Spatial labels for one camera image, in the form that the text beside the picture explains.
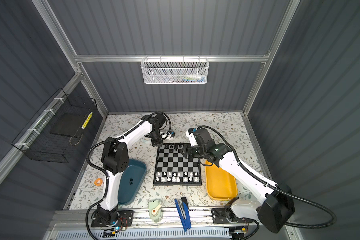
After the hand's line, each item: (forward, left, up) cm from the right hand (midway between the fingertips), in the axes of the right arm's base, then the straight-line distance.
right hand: (184, 152), depth 77 cm
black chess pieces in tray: (-8, +31, -16) cm, 36 cm away
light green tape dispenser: (-25, +14, -10) cm, 30 cm away
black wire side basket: (+4, +63, +12) cm, 64 cm away
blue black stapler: (-23, +1, -17) cm, 29 cm away
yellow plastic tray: (-10, -21, -19) cm, 30 cm away
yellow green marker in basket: (+14, +52, +11) cm, 55 cm away
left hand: (+15, +18, -12) cm, 26 cm away
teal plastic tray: (-3, +28, -14) cm, 32 cm away
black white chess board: (-1, +8, -17) cm, 18 cm away
